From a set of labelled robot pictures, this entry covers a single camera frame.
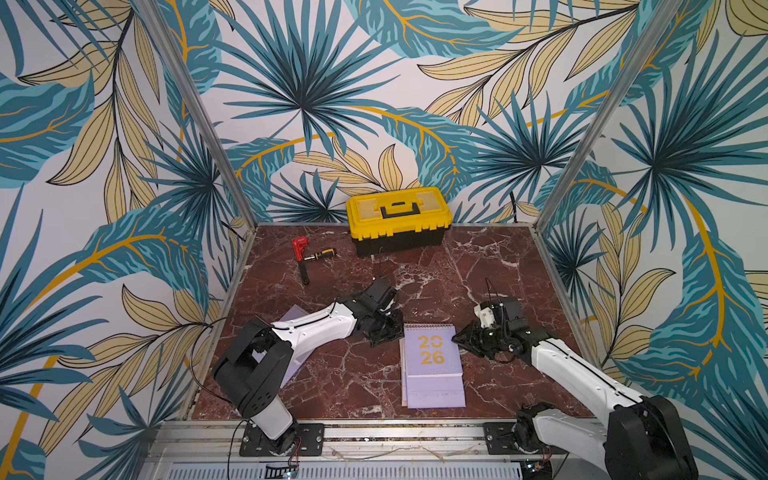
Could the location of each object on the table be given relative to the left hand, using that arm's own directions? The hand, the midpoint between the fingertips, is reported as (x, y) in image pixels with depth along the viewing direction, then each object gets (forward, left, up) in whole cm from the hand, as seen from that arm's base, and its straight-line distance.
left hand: (406, 338), depth 83 cm
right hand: (0, -14, -1) cm, 14 cm away
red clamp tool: (+39, +39, -6) cm, 56 cm away
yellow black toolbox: (+37, +2, +9) cm, 38 cm away
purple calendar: (-7, -7, -2) cm, 10 cm away
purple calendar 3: (-5, +30, -6) cm, 31 cm away
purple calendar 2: (-8, +1, -3) cm, 9 cm away
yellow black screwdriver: (+35, +26, -5) cm, 44 cm away
